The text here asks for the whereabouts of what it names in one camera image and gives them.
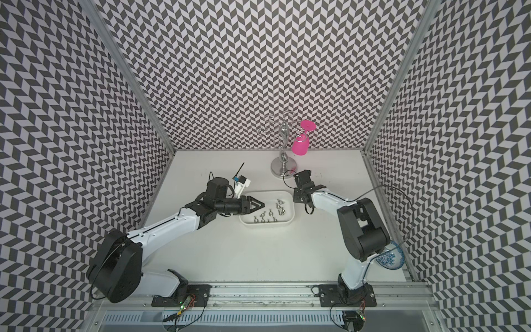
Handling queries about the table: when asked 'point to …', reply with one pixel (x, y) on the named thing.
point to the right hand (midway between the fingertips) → (302, 197)
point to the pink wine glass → (301, 142)
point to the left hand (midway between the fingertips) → (261, 208)
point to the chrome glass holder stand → (283, 167)
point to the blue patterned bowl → (393, 259)
